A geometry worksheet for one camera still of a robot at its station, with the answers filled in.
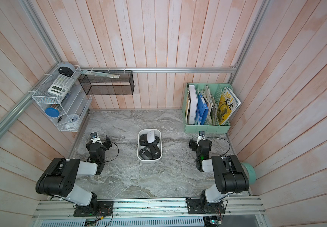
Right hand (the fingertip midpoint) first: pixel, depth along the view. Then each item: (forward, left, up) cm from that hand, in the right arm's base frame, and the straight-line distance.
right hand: (199, 137), depth 95 cm
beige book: (+14, +9, +21) cm, 27 cm away
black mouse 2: (-8, +31, -1) cm, 32 cm away
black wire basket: (+36, +68, +20) cm, 80 cm away
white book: (+15, +4, +9) cm, 17 cm away
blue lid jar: (-2, +87, +26) cm, 91 cm away
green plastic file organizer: (+10, +5, -3) cm, 11 cm away
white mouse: (-1, +34, +1) cm, 34 cm away
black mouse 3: (-12, +30, 0) cm, 32 cm away
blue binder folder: (+14, -1, +11) cm, 18 cm away
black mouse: (-3, +39, 0) cm, 39 cm away
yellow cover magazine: (+20, -20, +12) cm, 31 cm away
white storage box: (+4, +29, -1) cm, 29 cm away
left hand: (-4, +67, +3) cm, 67 cm away
